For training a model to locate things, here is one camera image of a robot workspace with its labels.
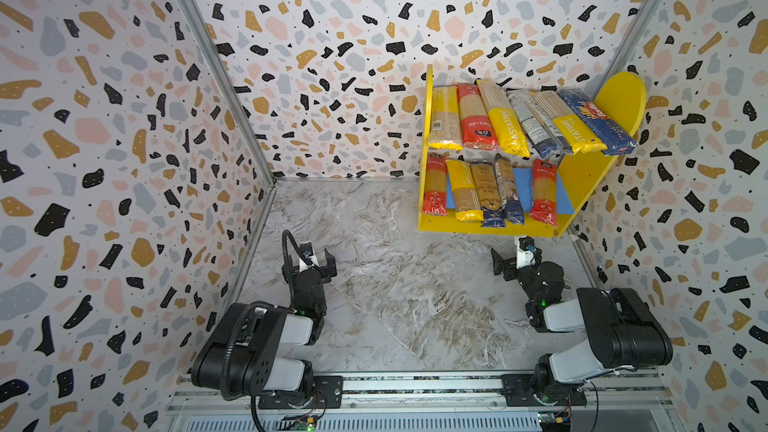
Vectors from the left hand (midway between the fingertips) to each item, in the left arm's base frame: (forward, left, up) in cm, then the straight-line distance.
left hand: (307, 249), depth 87 cm
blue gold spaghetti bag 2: (+21, -62, +5) cm, 66 cm away
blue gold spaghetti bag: (+8, -55, +5) cm, 56 cm away
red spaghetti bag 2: (+17, -73, +5) cm, 75 cm away
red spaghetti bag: (+21, -39, +4) cm, 44 cm away
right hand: (+2, -59, 0) cm, 59 cm away
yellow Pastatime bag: (+12, -48, +5) cm, 49 cm away
